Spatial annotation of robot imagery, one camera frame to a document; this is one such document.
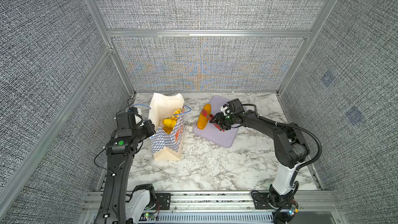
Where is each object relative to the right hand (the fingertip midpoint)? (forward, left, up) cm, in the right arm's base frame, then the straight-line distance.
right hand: (212, 122), depth 92 cm
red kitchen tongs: (+3, +1, +2) cm, 4 cm away
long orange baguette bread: (+3, +6, -3) cm, 7 cm away
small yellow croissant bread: (+1, +19, +10) cm, 22 cm away
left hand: (-11, +29, +15) cm, 34 cm away
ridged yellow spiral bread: (-16, +22, +17) cm, 32 cm away
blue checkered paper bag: (-16, +25, +1) cm, 30 cm away
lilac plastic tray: (-6, -1, -2) cm, 6 cm away
